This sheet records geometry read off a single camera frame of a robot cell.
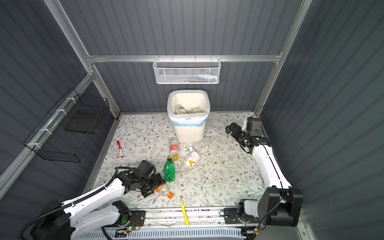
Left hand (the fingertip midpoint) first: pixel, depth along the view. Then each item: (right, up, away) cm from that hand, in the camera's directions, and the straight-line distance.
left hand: (162, 185), depth 81 cm
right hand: (+39, +30, +2) cm, 49 cm away
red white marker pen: (-34, +19, +20) cm, 44 cm away
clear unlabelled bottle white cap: (+22, +20, +19) cm, 36 cm away
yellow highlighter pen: (+13, -13, -8) cm, 20 cm away
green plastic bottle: (+3, +7, +5) cm, 10 cm away
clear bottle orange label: (+1, -3, +1) cm, 3 cm away
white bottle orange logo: (+16, +13, +7) cm, 22 cm away
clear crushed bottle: (+17, +44, +18) cm, 51 cm away
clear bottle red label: (+5, +20, +15) cm, 25 cm away
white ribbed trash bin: (+16, +33, +1) cm, 37 cm away
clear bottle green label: (+8, +44, +17) cm, 48 cm away
